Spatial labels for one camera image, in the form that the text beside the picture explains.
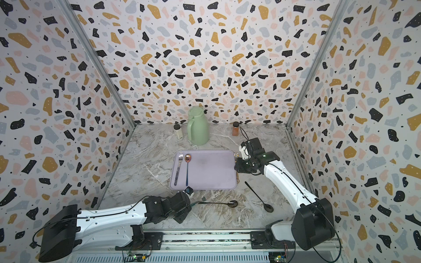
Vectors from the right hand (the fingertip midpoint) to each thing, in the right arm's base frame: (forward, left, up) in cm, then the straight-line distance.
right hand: (236, 167), depth 83 cm
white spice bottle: (+31, +38, -6) cm, 49 cm away
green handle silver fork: (-13, +19, -14) cm, 27 cm away
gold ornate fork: (+17, -1, -13) cm, 21 cm away
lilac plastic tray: (+6, +16, -14) cm, 22 cm away
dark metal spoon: (-14, +2, -13) cm, 19 cm away
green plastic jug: (+23, +22, +3) cm, 32 cm away
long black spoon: (-15, -16, -15) cm, 26 cm away
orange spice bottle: (+36, -1, -9) cm, 37 cm away
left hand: (-18, +23, -11) cm, 31 cm away
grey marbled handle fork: (+15, +34, -13) cm, 39 cm away
